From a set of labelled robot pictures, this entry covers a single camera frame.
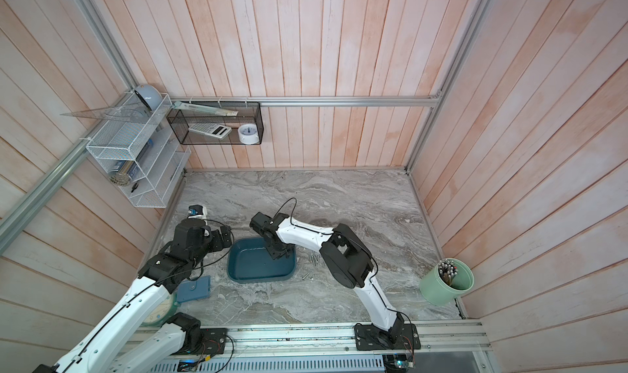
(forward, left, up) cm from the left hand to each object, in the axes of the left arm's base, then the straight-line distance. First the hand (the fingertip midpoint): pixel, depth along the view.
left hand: (217, 233), depth 79 cm
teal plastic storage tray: (-2, -8, -18) cm, 20 cm away
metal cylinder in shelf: (+12, +30, +14) cm, 35 cm away
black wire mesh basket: (+47, +8, +10) cm, 49 cm away
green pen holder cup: (-15, -72, -2) cm, 74 cm away
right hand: (+3, -20, -16) cm, 26 cm away
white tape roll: (+39, -6, +11) cm, 41 cm away
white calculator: (+42, +9, +10) cm, 44 cm away
